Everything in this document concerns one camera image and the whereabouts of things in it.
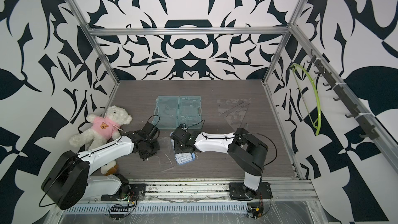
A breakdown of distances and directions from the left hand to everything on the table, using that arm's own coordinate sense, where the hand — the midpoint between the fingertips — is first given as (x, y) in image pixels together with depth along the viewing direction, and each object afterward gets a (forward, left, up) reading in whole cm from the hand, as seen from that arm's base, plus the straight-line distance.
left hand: (157, 148), depth 87 cm
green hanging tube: (+6, -74, +34) cm, 81 cm away
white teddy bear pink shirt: (+9, +29, +7) cm, 31 cm away
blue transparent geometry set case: (-6, -15, +1) cm, 16 cm away
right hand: (0, -11, +2) cm, 11 cm away
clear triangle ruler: (+25, -47, -3) cm, 54 cm away
